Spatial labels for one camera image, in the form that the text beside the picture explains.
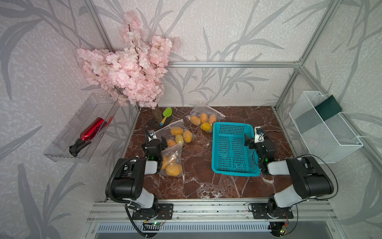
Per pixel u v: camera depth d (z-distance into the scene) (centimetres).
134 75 64
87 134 62
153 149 71
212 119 106
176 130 100
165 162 81
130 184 45
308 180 46
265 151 69
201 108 115
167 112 117
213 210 75
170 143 93
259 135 77
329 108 71
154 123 109
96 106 79
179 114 114
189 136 98
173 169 82
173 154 82
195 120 106
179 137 96
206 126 102
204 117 105
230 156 94
